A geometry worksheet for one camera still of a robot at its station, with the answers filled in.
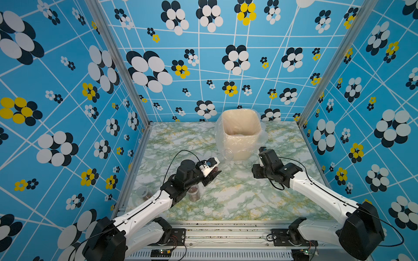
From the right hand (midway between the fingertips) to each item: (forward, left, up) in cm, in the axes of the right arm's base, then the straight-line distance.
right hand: (258, 168), depth 84 cm
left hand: (-3, +21, +8) cm, 23 cm away
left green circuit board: (-36, +47, -13) cm, 61 cm away
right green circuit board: (-36, -15, -11) cm, 40 cm away
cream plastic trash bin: (+27, +6, 0) cm, 28 cm away
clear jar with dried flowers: (-13, +33, -1) cm, 35 cm away
